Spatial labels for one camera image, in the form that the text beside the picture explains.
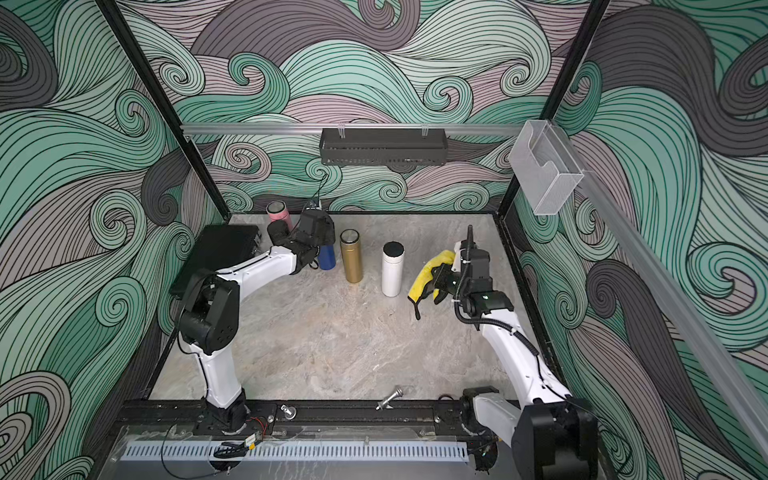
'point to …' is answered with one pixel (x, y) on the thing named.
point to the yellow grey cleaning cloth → (425, 276)
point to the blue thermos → (327, 257)
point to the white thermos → (392, 268)
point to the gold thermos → (352, 253)
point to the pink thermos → (277, 211)
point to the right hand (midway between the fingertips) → (431, 270)
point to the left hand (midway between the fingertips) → (322, 220)
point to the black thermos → (278, 231)
